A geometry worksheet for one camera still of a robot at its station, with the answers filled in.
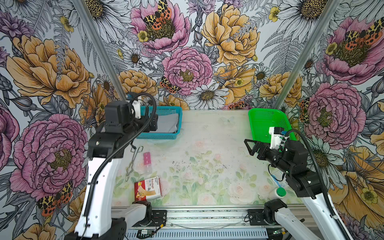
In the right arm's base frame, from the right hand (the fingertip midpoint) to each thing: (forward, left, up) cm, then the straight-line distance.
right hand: (250, 147), depth 68 cm
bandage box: (-9, +50, -23) cm, 56 cm away
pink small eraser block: (+10, +55, -26) cm, 61 cm away
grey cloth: (+33, +44, -20) cm, 58 cm away
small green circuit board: (-27, +49, -27) cm, 63 cm away
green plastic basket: (+41, -26, -27) cm, 55 cm away
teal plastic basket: (+53, +51, -27) cm, 78 cm away
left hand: (+7, +45, +11) cm, 47 cm away
